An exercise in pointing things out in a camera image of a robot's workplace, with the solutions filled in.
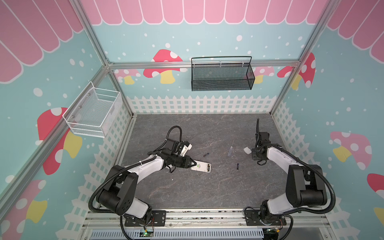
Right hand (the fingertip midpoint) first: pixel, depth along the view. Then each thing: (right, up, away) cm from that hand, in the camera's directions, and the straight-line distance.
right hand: (259, 154), depth 93 cm
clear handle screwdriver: (-16, +2, +7) cm, 18 cm away
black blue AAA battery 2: (-14, -7, -1) cm, 15 cm away
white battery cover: (-5, +2, +7) cm, 8 cm away
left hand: (-40, -6, -8) cm, 42 cm away
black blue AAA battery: (-32, 0, +6) cm, 32 cm away
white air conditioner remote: (-35, -7, -4) cm, 36 cm away
